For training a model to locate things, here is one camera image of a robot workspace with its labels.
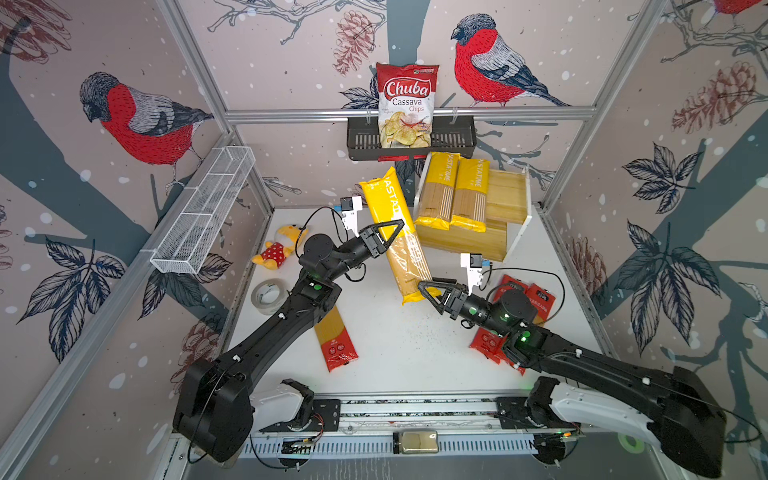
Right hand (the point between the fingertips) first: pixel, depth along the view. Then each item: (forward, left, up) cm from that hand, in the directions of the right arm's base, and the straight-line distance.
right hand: (416, 292), depth 64 cm
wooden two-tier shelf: (+22, -23, +4) cm, 33 cm away
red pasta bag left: (-2, +23, -27) cm, 35 cm away
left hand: (+9, +3, +11) cm, 15 cm away
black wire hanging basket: (+54, -11, +6) cm, 55 cm away
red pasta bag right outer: (+13, -40, -28) cm, 51 cm away
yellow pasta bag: (+34, -7, +7) cm, 36 cm away
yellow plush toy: (+24, +47, -20) cm, 57 cm away
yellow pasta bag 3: (+5, +2, +4) cm, 7 cm away
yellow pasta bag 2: (+23, -14, +6) cm, 28 cm away
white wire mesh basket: (+9, +56, +4) cm, 57 cm away
